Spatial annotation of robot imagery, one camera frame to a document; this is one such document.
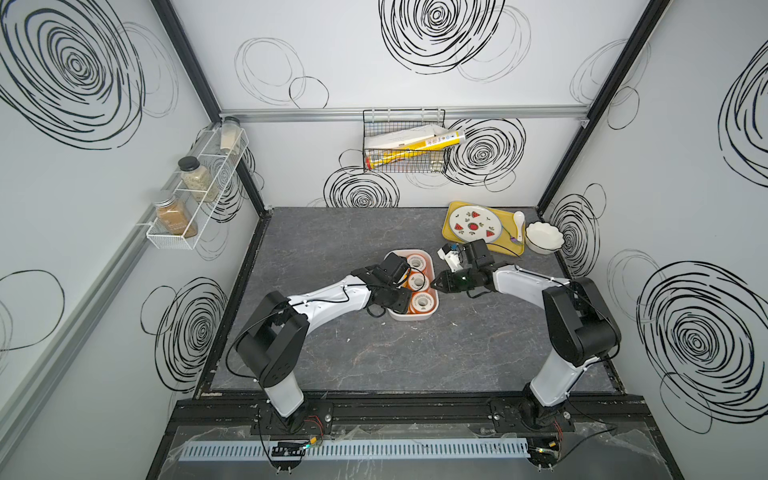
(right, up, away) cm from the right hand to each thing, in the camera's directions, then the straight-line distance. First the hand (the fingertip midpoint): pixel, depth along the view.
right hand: (434, 285), depth 92 cm
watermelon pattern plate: (+18, +21, +23) cm, 36 cm away
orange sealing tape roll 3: (-5, -5, -3) cm, 7 cm away
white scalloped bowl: (+44, +14, +18) cm, 49 cm away
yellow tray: (+30, +13, +18) cm, 38 cm away
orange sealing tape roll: (-5, +6, +7) cm, 11 cm away
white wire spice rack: (-69, +38, +3) cm, 78 cm away
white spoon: (+37, +22, +23) cm, 49 cm away
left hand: (-11, -4, -4) cm, 12 cm away
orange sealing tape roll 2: (-5, +1, +2) cm, 5 cm away
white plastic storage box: (0, +5, +4) cm, 6 cm away
